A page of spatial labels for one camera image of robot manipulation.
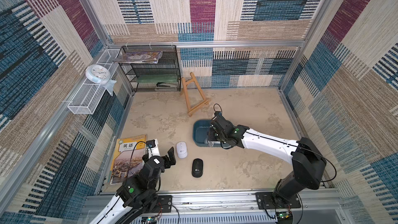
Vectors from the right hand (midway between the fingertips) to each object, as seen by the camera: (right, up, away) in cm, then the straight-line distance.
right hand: (207, 132), depth 85 cm
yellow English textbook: (-44, -15, +3) cm, 47 cm away
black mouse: (-5, -19, -2) cm, 20 cm away
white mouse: (-14, -12, +2) cm, 18 cm away
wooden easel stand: (0, +17, +22) cm, 28 cm away
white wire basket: (-70, +17, +5) cm, 72 cm away
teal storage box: (-4, -4, +11) cm, 13 cm away
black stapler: (-30, +29, +23) cm, 47 cm away
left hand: (-21, -7, -8) cm, 23 cm away
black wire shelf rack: (-28, +34, +21) cm, 49 cm away
